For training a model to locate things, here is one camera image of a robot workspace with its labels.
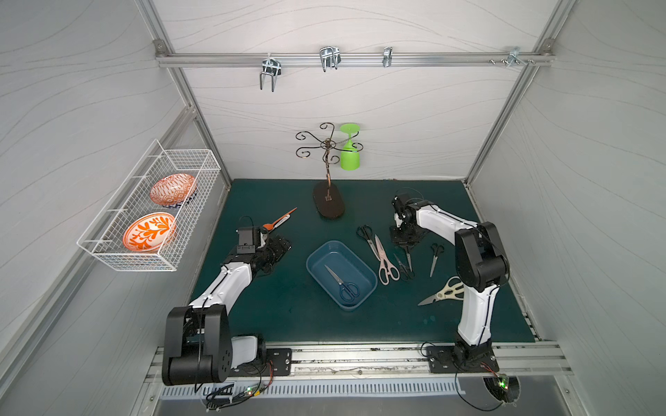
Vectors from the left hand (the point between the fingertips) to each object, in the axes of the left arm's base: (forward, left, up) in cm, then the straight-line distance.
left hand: (287, 248), depth 88 cm
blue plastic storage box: (-2, -21, -8) cm, 22 cm away
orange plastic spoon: (+15, +10, -8) cm, 20 cm away
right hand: (+9, -41, -7) cm, 43 cm away
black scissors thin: (-4, -43, -9) cm, 44 cm away
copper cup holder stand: (+29, -12, -7) cm, 33 cm away
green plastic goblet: (+34, -21, +14) cm, 43 cm away
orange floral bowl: (-10, +29, +24) cm, 39 cm away
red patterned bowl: (+4, +29, +25) cm, 38 cm away
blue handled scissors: (-12, -21, -7) cm, 25 cm away
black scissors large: (+13, -29, -9) cm, 33 cm away
